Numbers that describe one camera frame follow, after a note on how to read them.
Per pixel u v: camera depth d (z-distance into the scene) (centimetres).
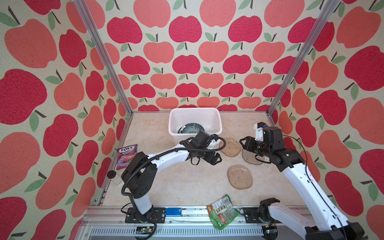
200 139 67
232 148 101
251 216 73
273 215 62
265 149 60
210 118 104
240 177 88
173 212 77
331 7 69
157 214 75
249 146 65
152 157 49
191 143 68
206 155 74
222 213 74
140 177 46
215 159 75
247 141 68
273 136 54
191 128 108
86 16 72
